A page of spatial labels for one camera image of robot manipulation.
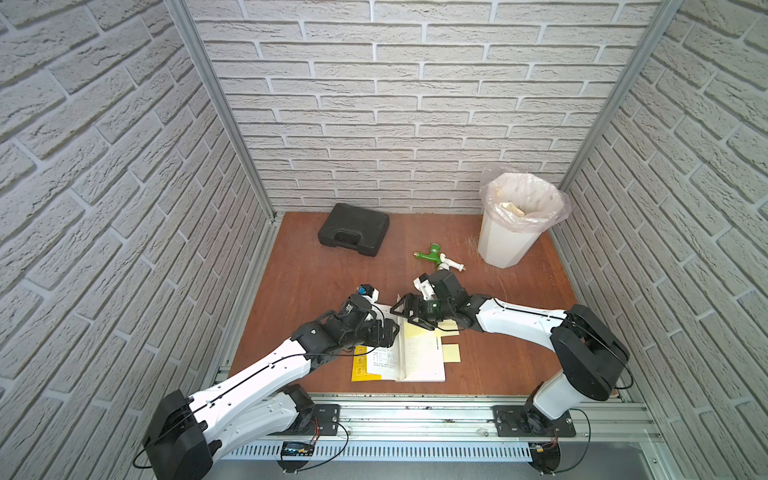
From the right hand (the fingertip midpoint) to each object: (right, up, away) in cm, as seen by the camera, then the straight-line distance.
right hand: (401, 315), depth 83 cm
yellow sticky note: (+11, +2, -15) cm, 18 cm away
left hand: (-5, 0, -5) cm, 7 cm away
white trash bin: (+33, +30, 0) cm, 45 cm away
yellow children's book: (+5, -11, 0) cm, 12 cm away
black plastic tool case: (-17, +27, +24) cm, 40 cm away
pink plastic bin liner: (+46, +34, +11) cm, 59 cm away
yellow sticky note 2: (+15, -11, 0) cm, 18 cm away
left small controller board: (-26, -30, -12) cm, 41 cm away
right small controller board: (+35, -32, -12) cm, 49 cm away
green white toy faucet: (+16, +14, +20) cm, 29 cm away
